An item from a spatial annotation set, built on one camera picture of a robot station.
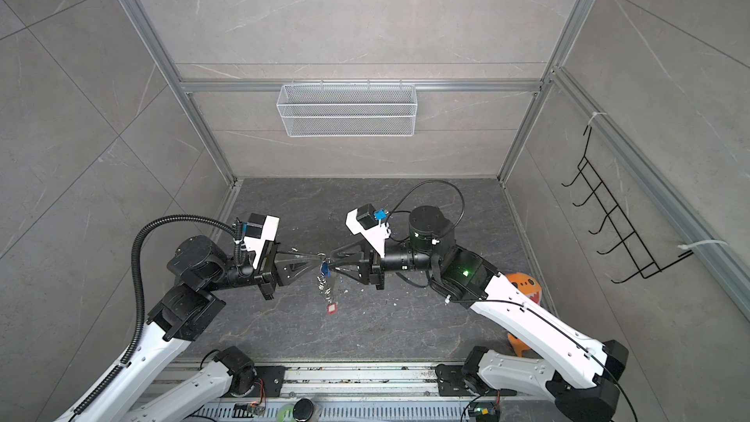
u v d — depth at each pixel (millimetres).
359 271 485
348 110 1004
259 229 446
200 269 430
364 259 475
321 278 529
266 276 458
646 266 580
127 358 414
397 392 731
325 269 525
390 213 454
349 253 529
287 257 496
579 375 378
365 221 450
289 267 491
